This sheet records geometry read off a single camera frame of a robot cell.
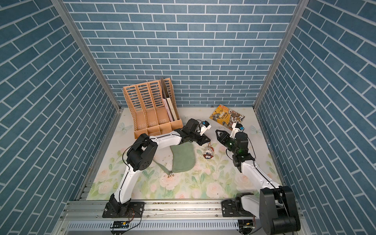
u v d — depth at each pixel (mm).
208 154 909
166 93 889
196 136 852
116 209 632
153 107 1170
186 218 723
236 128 770
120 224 720
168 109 918
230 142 733
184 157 915
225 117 1125
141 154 569
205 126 867
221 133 847
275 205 414
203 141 851
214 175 865
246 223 706
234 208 731
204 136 860
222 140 741
